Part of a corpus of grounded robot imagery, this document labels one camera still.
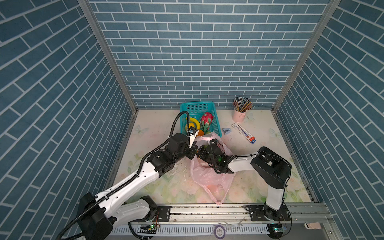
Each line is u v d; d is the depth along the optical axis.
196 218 0.74
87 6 0.70
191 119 1.10
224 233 0.69
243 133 1.05
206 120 1.05
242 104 1.08
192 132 0.64
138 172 0.47
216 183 0.75
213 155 0.71
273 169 0.50
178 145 0.55
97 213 0.38
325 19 0.75
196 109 1.16
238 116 1.08
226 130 1.07
